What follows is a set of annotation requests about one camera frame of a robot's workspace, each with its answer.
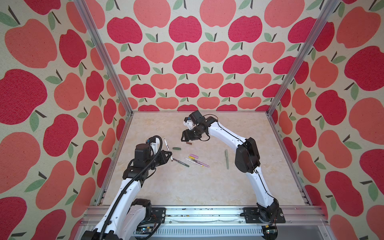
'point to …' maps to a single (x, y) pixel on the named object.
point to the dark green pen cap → (176, 148)
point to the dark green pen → (181, 163)
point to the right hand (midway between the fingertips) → (187, 138)
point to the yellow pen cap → (191, 157)
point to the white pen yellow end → (194, 162)
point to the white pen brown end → (167, 147)
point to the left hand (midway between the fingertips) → (173, 154)
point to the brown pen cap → (188, 143)
